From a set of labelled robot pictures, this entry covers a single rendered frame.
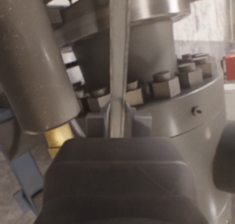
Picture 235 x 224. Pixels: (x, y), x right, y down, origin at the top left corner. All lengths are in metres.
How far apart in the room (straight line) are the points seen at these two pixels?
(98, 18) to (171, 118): 0.27
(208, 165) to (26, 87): 0.45
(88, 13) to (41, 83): 0.25
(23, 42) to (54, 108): 0.07
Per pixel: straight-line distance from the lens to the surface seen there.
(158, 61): 0.48
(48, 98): 0.19
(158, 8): 0.42
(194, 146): 0.44
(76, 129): 0.30
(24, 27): 0.20
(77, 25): 0.42
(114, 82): 0.16
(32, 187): 0.85
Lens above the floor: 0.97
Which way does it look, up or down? 42 degrees down
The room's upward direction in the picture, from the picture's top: 91 degrees clockwise
